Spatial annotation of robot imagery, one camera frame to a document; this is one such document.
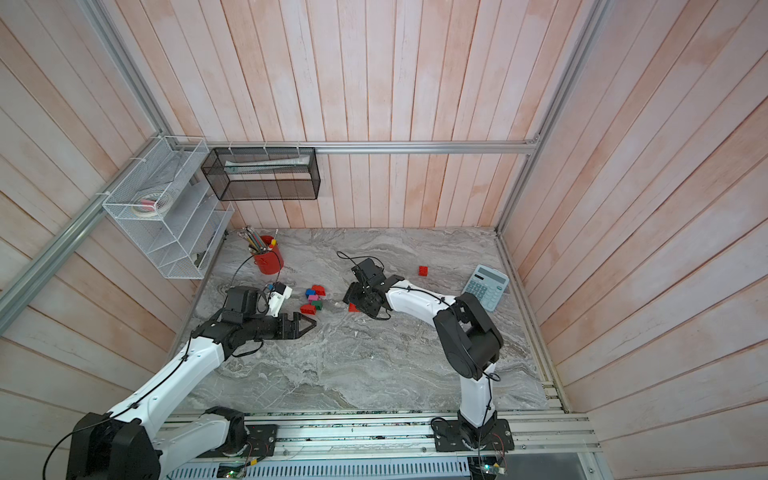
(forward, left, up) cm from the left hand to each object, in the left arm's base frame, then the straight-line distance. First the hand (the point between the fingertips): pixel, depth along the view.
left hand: (304, 328), depth 81 cm
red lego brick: (+19, 0, -10) cm, 22 cm away
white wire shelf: (+16, +32, +17) cm, 40 cm away
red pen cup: (+27, +18, -5) cm, 33 cm away
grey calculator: (+21, -58, -9) cm, 63 cm away
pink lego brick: (+16, +1, -9) cm, 18 cm away
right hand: (+12, -11, -6) cm, 18 cm away
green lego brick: (+14, 0, -10) cm, 17 cm away
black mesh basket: (+53, +21, +14) cm, 58 cm away
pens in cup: (+30, +21, +1) cm, 37 cm away
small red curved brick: (+11, +2, -10) cm, 15 cm away
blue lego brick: (+17, +3, -9) cm, 20 cm away
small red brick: (+28, -37, -11) cm, 48 cm away
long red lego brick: (+6, -13, 0) cm, 14 cm away
